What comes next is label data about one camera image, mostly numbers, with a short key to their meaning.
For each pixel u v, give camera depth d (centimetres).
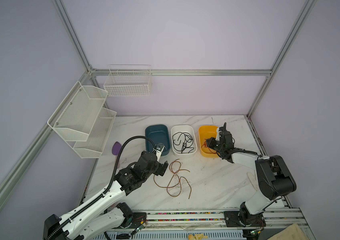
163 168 69
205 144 98
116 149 101
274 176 47
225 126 82
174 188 82
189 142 102
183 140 101
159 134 106
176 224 73
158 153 66
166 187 84
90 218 43
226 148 75
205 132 112
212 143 86
